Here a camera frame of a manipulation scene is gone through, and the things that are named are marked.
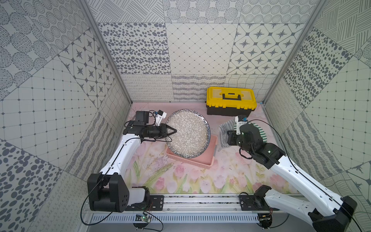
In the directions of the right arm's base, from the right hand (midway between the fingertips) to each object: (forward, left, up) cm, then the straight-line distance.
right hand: (227, 131), depth 75 cm
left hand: (+2, +29, 0) cm, 29 cm away
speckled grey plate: (-1, +18, -4) cm, 19 cm away
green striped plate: (+15, -31, -23) cm, 41 cm away
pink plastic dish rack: (-6, +10, -23) cm, 26 cm away
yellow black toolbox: (+30, -8, -6) cm, 31 cm away
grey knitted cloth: (0, +2, +2) cm, 3 cm away
